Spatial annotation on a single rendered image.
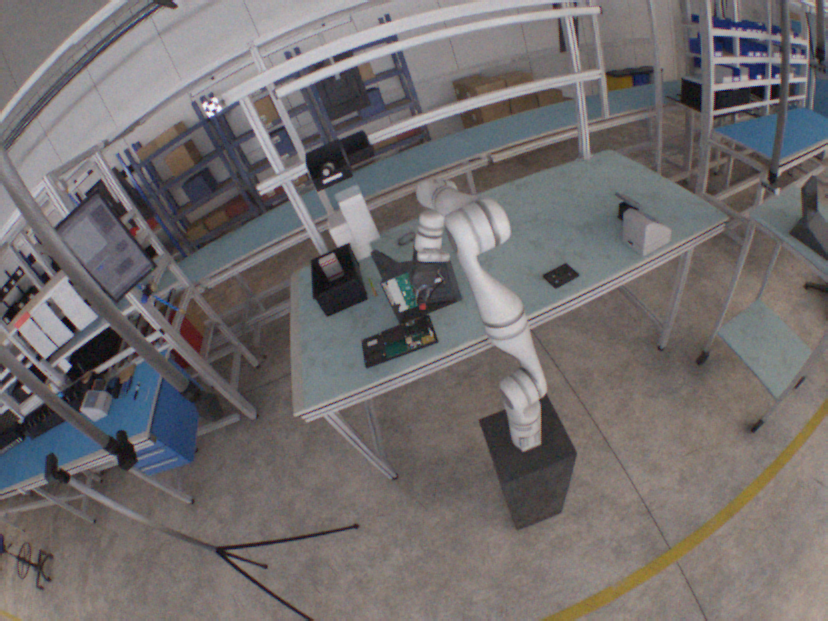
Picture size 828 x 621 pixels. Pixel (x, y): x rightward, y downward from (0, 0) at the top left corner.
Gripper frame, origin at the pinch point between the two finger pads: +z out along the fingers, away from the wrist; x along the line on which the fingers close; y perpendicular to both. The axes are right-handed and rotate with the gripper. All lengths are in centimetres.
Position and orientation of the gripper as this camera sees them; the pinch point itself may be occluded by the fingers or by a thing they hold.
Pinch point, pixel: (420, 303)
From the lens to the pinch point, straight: 111.2
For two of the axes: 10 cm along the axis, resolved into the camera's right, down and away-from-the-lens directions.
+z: -1.3, 7.8, 6.1
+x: -9.6, 0.5, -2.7
